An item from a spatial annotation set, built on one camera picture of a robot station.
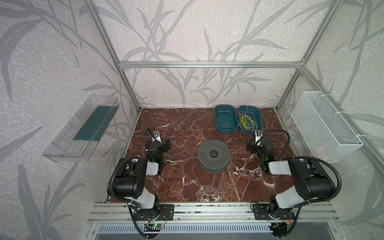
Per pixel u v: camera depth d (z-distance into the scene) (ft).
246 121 3.63
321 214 2.46
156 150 2.32
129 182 1.47
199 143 3.07
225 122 3.45
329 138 2.06
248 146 2.89
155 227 2.32
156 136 2.63
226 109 3.80
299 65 3.07
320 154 2.36
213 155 3.08
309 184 1.46
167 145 2.87
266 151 2.34
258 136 2.71
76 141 2.07
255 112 3.74
